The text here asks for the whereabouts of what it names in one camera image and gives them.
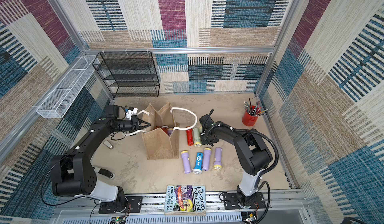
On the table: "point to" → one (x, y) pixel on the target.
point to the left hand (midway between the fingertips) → (150, 125)
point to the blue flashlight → (197, 170)
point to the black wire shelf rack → (128, 73)
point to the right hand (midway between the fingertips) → (209, 141)
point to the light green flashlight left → (197, 142)
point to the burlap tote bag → (158, 145)
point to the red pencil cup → (250, 115)
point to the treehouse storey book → (185, 200)
